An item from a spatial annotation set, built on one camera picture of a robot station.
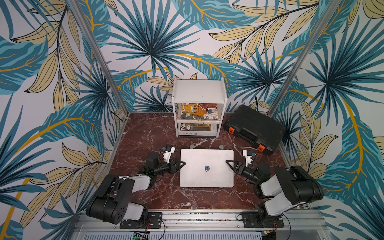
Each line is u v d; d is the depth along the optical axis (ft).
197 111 3.04
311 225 2.40
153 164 2.30
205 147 3.30
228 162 2.69
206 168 2.74
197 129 3.42
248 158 2.64
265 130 3.30
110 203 1.41
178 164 2.63
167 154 2.57
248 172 2.53
